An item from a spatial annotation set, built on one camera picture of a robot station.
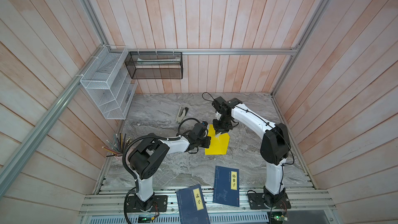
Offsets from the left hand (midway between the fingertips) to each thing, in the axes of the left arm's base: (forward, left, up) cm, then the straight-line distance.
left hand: (209, 143), depth 92 cm
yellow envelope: (-1, -6, -1) cm, 6 cm away
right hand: (+4, -4, +8) cm, 9 cm away
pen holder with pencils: (-5, +50, +9) cm, 51 cm away
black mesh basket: (+47, +37, +23) cm, 64 cm away
